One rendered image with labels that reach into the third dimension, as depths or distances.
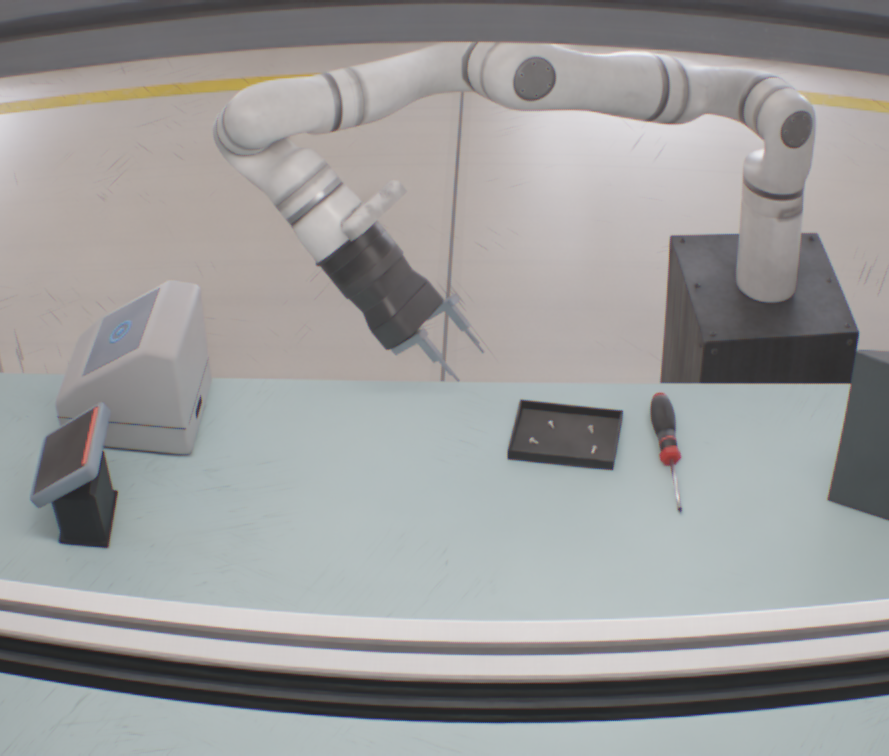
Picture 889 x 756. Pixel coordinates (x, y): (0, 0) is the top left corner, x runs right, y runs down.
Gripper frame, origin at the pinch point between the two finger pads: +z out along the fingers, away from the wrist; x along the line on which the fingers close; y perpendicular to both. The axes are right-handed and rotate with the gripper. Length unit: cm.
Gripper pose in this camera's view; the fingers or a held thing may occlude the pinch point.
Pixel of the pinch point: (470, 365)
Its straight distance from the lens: 168.5
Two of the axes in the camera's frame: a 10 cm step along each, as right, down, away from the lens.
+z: 6.2, 7.6, 1.8
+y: -6.1, 3.3, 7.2
